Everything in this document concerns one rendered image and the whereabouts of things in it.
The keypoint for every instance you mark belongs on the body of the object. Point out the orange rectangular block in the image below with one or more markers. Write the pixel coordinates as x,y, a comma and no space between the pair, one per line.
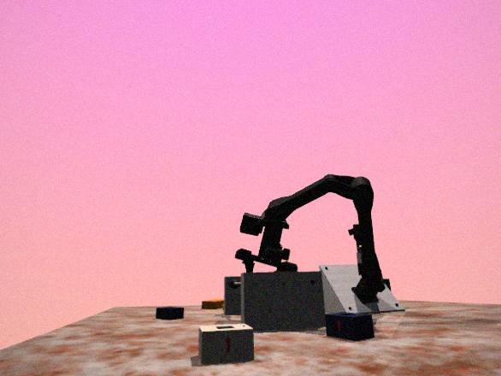
212,304

